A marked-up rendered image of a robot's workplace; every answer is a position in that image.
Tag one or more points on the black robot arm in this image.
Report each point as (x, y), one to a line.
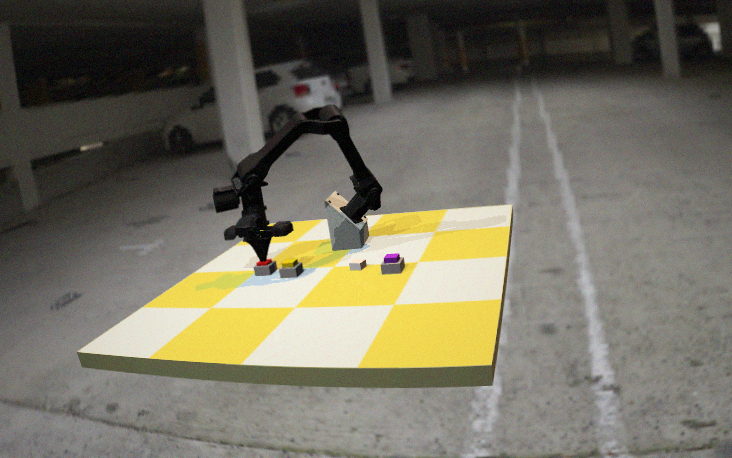
(253, 169)

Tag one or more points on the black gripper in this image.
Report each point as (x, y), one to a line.
(260, 241)

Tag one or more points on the red button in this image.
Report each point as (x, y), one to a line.
(264, 268)

